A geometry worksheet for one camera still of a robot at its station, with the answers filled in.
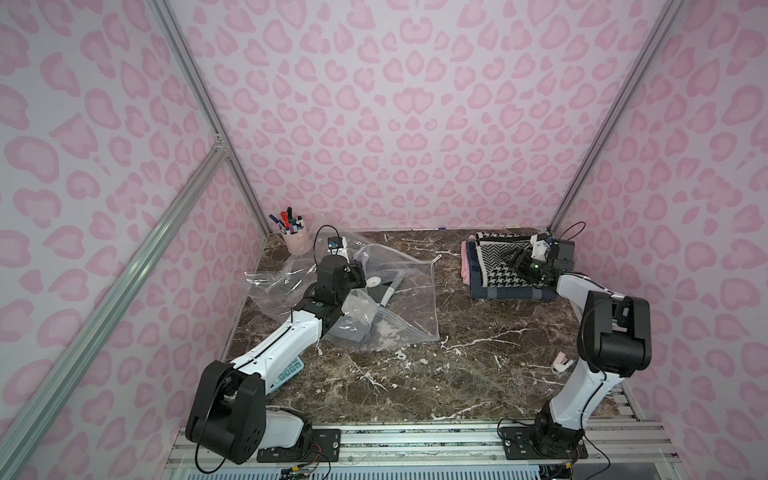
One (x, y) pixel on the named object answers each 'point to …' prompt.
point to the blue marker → (277, 220)
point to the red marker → (286, 219)
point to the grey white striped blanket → (357, 320)
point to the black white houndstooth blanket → (494, 250)
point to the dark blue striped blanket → (479, 290)
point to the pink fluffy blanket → (465, 263)
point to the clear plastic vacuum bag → (396, 307)
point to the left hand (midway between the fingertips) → (357, 256)
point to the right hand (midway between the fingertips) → (505, 254)
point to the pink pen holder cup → (298, 243)
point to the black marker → (289, 211)
